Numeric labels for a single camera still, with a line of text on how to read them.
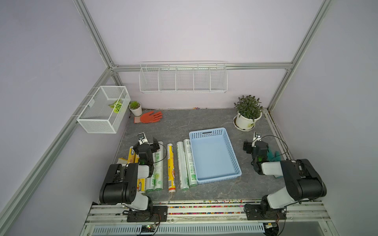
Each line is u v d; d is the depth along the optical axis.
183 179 0.81
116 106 0.82
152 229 0.72
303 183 0.46
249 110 0.96
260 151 0.72
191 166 0.85
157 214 0.73
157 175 0.83
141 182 0.81
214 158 0.95
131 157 0.91
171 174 0.84
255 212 0.74
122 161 0.92
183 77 0.99
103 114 0.81
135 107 1.12
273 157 0.71
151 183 0.80
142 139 0.78
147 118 1.16
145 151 0.70
